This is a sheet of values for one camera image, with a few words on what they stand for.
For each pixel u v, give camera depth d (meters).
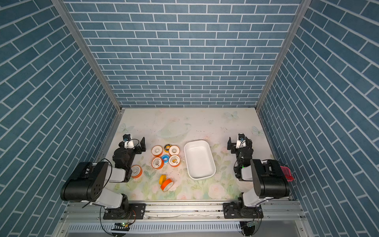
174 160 0.90
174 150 0.94
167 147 0.97
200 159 0.92
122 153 0.69
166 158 0.92
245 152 0.71
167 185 0.77
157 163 0.89
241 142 0.76
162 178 0.81
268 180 0.46
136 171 0.85
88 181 0.45
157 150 0.95
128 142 0.75
